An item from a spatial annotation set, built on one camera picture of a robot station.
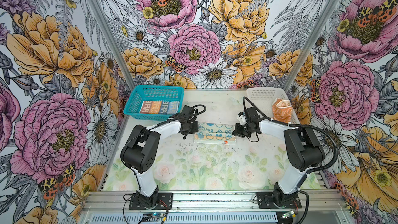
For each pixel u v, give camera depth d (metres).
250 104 0.75
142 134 0.54
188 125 0.83
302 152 0.49
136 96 1.11
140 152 0.48
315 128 0.48
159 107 1.09
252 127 0.73
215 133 0.94
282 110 0.99
